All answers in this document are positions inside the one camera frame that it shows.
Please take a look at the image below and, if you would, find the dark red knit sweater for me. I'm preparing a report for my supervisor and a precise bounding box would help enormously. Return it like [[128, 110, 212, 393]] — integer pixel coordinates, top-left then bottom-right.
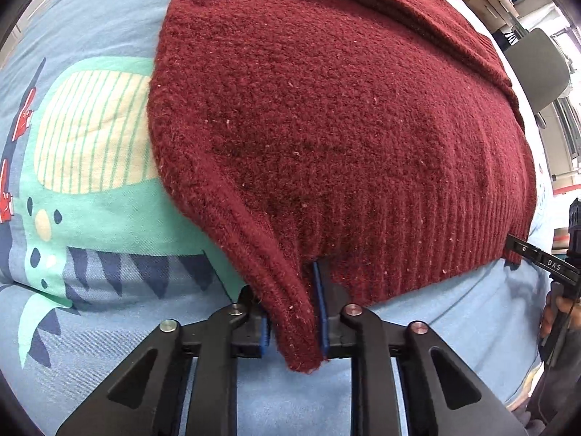
[[147, 0, 537, 375]]

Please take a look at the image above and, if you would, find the blue printed bed sheet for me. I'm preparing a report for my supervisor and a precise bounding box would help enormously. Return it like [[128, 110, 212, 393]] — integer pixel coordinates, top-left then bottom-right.
[[0, 0, 557, 436]]

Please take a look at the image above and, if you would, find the grey chair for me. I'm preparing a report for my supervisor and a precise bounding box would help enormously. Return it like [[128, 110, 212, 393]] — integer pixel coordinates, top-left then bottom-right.
[[503, 27, 572, 129]]

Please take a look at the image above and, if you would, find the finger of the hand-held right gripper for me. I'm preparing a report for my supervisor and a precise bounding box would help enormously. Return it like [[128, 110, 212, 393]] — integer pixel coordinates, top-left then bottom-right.
[[504, 234, 581, 283]]

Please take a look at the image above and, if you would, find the person's right hand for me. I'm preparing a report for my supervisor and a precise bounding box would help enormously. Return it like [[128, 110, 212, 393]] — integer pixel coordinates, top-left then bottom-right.
[[539, 291, 555, 339]]

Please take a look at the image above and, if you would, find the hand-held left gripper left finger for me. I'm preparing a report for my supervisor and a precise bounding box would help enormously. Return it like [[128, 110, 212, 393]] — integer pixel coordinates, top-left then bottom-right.
[[54, 286, 273, 436]]

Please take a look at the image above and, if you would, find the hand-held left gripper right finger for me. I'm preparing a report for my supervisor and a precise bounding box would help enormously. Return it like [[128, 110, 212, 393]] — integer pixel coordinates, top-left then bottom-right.
[[312, 260, 529, 436]]

